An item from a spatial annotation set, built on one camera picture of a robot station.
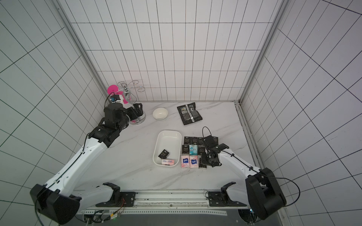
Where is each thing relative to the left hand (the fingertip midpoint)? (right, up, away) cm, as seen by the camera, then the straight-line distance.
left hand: (135, 109), depth 76 cm
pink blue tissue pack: (+28, -32, +8) cm, 43 cm away
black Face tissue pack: (+29, -21, +18) cm, 40 cm away
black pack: (+39, -26, +14) cm, 48 cm away
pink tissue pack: (+33, -32, +8) cm, 47 cm away
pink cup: (-17, +14, +12) cm, 25 cm away
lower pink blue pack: (+18, -31, +5) cm, 36 cm away
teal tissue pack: (+33, -26, +13) cm, 44 cm away
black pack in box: (+14, -28, +11) cm, 34 cm away
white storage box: (+16, -25, +14) cm, 33 cm away
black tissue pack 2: (+39, -21, +18) cm, 48 cm away
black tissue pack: (+34, -21, +18) cm, 44 cm away
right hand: (+38, -32, +10) cm, 51 cm away
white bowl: (+9, -2, +31) cm, 32 cm away
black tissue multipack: (+31, -2, +34) cm, 46 cm away
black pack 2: (+38, -34, +7) cm, 51 cm away
